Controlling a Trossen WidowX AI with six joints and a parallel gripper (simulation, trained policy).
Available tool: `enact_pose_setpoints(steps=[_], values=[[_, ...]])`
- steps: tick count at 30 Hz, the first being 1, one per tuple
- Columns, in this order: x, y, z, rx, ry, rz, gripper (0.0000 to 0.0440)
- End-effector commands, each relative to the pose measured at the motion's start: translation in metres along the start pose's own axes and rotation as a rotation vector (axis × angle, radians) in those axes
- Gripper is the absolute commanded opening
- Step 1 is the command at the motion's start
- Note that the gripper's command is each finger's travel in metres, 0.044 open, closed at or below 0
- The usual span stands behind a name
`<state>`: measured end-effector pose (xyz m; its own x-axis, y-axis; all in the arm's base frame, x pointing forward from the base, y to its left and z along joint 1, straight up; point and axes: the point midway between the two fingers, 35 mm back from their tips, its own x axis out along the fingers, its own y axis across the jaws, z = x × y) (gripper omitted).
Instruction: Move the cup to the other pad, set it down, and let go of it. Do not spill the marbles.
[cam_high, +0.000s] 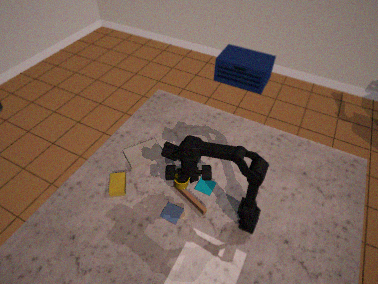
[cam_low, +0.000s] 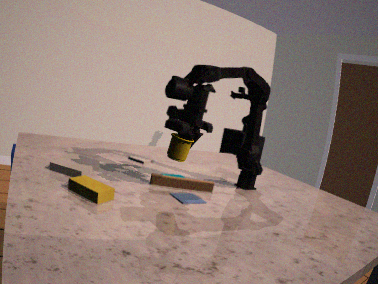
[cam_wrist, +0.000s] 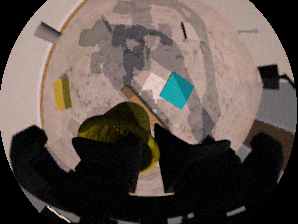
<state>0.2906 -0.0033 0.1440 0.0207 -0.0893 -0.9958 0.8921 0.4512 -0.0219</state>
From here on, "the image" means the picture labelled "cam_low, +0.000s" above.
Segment yellow rectangular block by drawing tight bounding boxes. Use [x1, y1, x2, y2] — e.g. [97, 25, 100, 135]
[68, 175, 115, 204]

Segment brown wooden bar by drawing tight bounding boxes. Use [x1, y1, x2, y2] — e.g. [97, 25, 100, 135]
[150, 173, 214, 192]

